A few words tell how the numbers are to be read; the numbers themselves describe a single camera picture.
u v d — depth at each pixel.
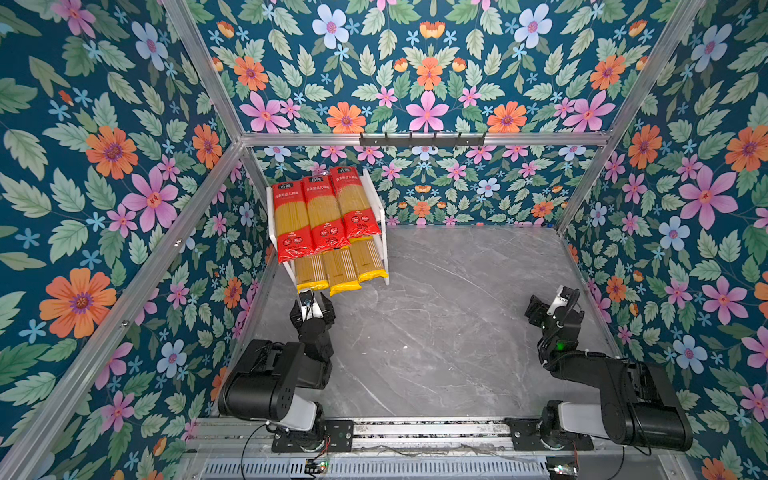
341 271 0.84
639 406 0.44
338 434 0.73
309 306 0.75
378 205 0.77
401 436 0.75
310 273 0.84
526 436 0.73
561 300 0.78
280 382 0.45
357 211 0.75
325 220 0.73
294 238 0.70
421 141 0.92
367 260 0.86
